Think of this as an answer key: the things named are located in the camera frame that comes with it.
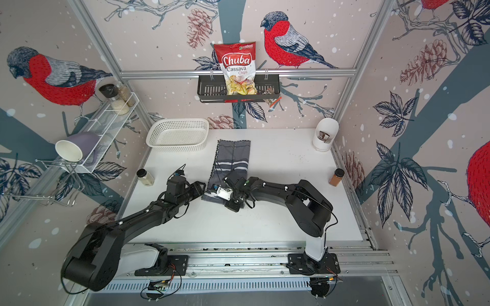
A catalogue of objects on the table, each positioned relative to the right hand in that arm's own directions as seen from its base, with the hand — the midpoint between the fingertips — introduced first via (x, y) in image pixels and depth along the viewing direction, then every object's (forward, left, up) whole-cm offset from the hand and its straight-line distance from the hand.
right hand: (227, 202), depth 88 cm
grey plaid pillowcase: (+30, +2, -2) cm, 30 cm away
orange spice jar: (+13, -52, +4) cm, 54 cm away
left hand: (+8, +11, +5) cm, 14 cm away
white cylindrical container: (+41, -53, +8) cm, 68 cm away
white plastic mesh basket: (+45, +38, -2) cm, 59 cm away
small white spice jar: (+9, +41, +5) cm, 43 cm away
